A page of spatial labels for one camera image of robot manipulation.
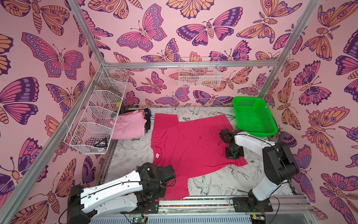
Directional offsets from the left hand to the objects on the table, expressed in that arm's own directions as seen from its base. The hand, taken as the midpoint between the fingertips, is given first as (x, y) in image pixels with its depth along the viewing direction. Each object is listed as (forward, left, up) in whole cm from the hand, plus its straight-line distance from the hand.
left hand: (161, 196), depth 69 cm
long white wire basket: (+30, +40, +18) cm, 53 cm away
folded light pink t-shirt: (+45, +28, -2) cm, 53 cm away
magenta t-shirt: (+31, -18, -8) cm, 37 cm away
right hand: (+23, -42, -6) cm, 48 cm away
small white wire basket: (+71, -22, +26) cm, 78 cm away
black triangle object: (+25, +32, +12) cm, 42 cm away
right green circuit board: (-8, -49, -10) cm, 50 cm away
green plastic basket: (+60, -69, -8) cm, 92 cm away
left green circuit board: (-9, +11, -9) cm, 17 cm away
